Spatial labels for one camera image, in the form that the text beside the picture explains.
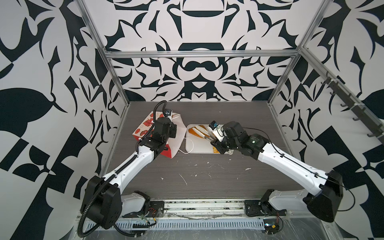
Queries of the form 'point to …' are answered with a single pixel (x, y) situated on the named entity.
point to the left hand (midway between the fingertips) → (170, 120)
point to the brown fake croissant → (193, 131)
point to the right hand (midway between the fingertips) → (214, 139)
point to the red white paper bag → (174, 143)
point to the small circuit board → (271, 226)
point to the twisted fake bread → (215, 150)
